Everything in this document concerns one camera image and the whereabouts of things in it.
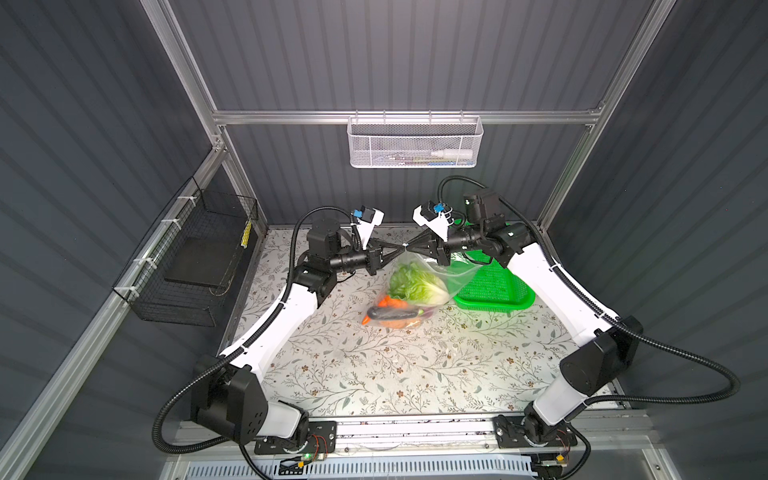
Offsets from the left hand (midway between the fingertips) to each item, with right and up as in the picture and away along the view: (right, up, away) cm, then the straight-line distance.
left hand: (403, 248), depth 70 cm
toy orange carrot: (-4, -16, +18) cm, 24 cm away
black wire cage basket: (-56, +10, +10) cm, 57 cm away
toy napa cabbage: (+4, -10, +8) cm, 13 cm away
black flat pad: (-49, -3, +2) cm, 49 cm away
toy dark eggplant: (-3, -18, +14) cm, 23 cm away
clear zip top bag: (+13, -7, +5) cm, 15 cm away
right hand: (+2, 0, +1) cm, 3 cm away
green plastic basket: (+31, -12, +32) cm, 46 cm away
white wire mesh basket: (+7, +46, +53) cm, 71 cm away
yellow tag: (-44, +4, +12) cm, 46 cm away
